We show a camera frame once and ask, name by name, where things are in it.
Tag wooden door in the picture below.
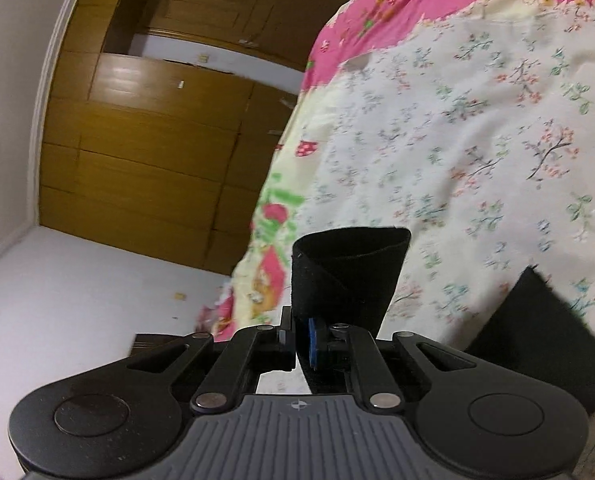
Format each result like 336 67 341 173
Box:
60 0 353 58

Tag white floral bed sheet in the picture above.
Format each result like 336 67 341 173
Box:
258 2 595 480

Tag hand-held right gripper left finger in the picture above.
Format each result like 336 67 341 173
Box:
122 306 298 413

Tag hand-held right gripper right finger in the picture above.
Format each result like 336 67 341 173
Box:
305 318 483 409

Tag wooden wardrobe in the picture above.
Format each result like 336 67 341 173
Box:
38 52 303 277

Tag black pants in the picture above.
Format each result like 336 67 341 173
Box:
292 227 595 411

